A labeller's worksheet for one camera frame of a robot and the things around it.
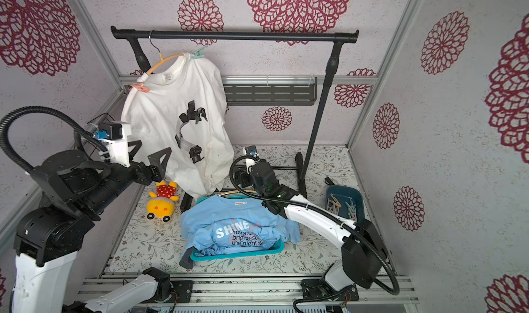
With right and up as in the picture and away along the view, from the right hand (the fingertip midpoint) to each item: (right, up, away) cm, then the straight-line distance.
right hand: (241, 161), depth 76 cm
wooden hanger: (-10, -14, +11) cm, 21 cm away
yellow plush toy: (-36, -19, +14) cm, 43 cm away
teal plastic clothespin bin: (+47, -18, +20) cm, 54 cm away
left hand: (-20, +3, -23) cm, 30 cm away
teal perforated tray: (+13, -32, -1) cm, 35 cm away
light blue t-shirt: (-7, -23, -1) cm, 24 cm away
